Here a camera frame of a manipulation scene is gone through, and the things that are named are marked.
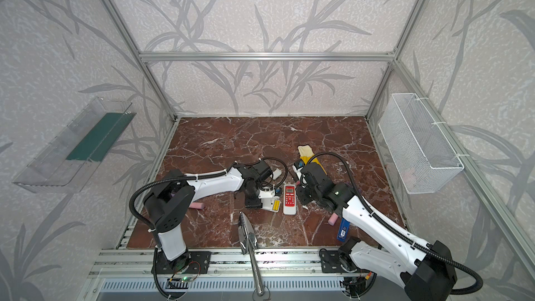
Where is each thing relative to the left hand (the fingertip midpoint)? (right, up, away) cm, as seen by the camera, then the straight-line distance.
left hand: (260, 192), depth 90 cm
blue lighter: (+33, -11, -12) cm, 36 cm away
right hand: (+17, +8, -10) cm, 21 cm away
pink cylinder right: (+30, -8, -7) cm, 32 cm away
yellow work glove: (+22, +16, +12) cm, 29 cm away
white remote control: (+5, -4, -3) cm, 7 cm away
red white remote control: (+12, -2, -2) cm, 13 cm away
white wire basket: (+51, +19, -28) cm, 62 cm away
